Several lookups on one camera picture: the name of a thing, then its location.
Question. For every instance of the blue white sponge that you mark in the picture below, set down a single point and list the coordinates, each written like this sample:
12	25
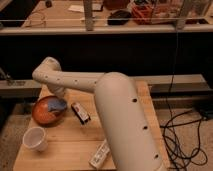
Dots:
56	104

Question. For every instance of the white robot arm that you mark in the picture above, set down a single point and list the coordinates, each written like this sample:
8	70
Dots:
121	113

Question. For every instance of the orange ceramic bowl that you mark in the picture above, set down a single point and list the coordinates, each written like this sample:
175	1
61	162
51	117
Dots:
42	116

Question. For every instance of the black object on bench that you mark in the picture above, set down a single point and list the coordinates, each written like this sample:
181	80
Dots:
119	17

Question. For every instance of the white remote control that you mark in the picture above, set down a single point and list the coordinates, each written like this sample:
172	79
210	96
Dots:
100	155

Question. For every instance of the orange container on bench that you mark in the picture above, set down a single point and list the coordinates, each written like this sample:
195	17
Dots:
141	14

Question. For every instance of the white paper sheet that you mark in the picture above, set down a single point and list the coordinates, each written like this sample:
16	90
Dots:
76	8

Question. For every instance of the white paper cup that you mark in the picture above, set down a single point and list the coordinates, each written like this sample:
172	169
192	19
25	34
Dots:
35	139

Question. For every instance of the grey metal post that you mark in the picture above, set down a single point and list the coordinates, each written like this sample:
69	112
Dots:
88	14

